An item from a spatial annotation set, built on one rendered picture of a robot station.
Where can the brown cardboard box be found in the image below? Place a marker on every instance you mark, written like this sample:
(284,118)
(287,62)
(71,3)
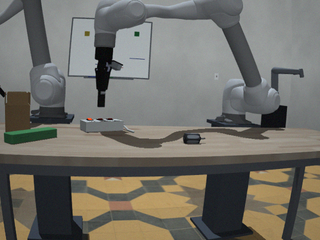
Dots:
(17,111)

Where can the green long box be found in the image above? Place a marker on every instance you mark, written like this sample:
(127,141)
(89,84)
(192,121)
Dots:
(28,135)

